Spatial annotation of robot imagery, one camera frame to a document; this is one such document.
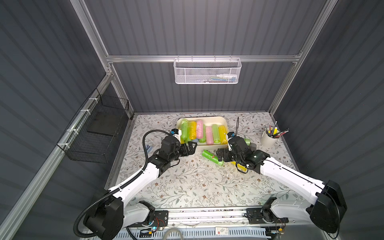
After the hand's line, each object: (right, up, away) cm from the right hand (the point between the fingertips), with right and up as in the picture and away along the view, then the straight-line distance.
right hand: (225, 151), depth 81 cm
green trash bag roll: (+19, +4, +19) cm, 27 cm away
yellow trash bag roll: (-18, +11, +18) cm, 28 cm away
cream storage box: (-21, +20, +28) cm, 40 cm away
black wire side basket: (-68, +9, -10) cm, 69 cm away
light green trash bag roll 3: (-2, +9, +21) cm, 23 cm away
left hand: (-18, +3, -1) cm, 18 cm away
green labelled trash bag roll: (-6, -6, +10) cm, 13 cm away
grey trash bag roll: (+22, 0, +17) cm, 28 cm away
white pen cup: (+30, +7, +10) cm, 32 cm away
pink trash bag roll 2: (-14, +12, +18) cm, 25 cm away
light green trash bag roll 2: (-11, +4, +19) cm, 22 cm away
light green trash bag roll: (-23, +11, +18) cm, 31 cm away
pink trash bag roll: (-7, +6, +20) cm, 22 cm away
